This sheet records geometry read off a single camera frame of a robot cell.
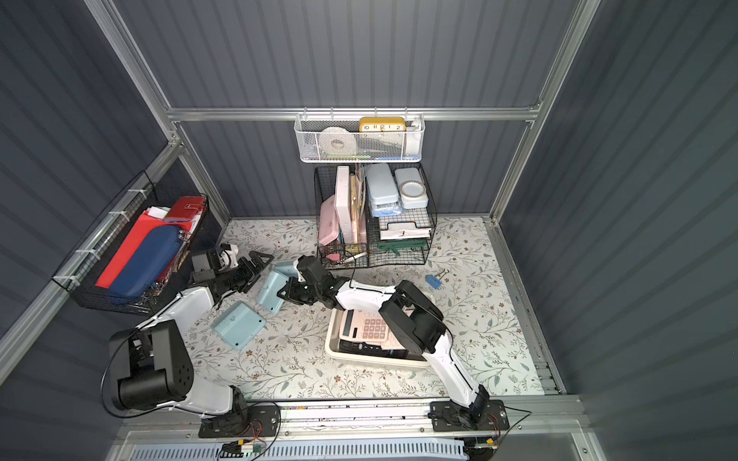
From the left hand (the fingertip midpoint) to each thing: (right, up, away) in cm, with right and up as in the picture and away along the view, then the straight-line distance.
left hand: (268, 264), depth 89 cm
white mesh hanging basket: (+33, +38, +4) cm, 51 cm away
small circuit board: (+4, -43, -20) cm, 48 cm away
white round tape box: (+47, +25, +9) cm, 54 cm away
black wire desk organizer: (+32, +11, +8) cm, 35 cm away
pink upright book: (+24, +19, 0) cm, 31 cm away
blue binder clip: (+55, -7, +12) cm, 57 cm away
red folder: (-29, +6, -17) cm, 34 cm away
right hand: (+6, -10, -2) cm, 12 cm away
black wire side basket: (-29, 0, -28) cm, 41 cm away
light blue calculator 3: (-9, -19, 0) cm, 21 cm away
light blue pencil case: (+36, +24, +5) cm, 44 cm away
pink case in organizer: (+17, +12, +11) cm, 24 cm away
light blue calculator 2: (+3, -2, +11) cm, 12 cm away
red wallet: (-19, +16, -10) cm, 27 cm away
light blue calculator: (0, -10, -1) cm, 10 cm away
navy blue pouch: (-21, +2, -21) cm, 30 cm away
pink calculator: (+32, -18, -6) cm, 37 cm away
